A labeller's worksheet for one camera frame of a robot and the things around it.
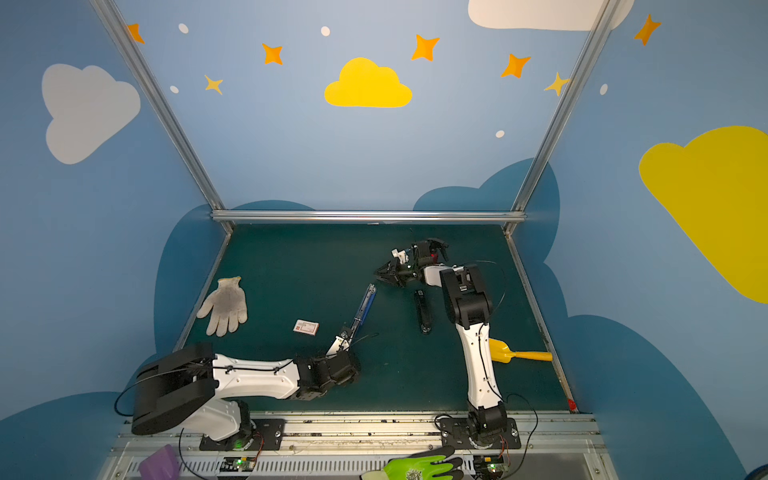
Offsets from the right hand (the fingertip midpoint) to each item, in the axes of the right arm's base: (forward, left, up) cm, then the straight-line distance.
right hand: (378, 272), depth 105 cm
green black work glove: (-55, -15, -2) cm, 57 cm away
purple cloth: (-59, +47, 0) cm, 75 cm away
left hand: (-32, +6, -2) cm, 33 cm away
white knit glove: (-16, +50, -2) cm, 52 cm away
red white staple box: (-22, +21, -1) cm, 31 cm away
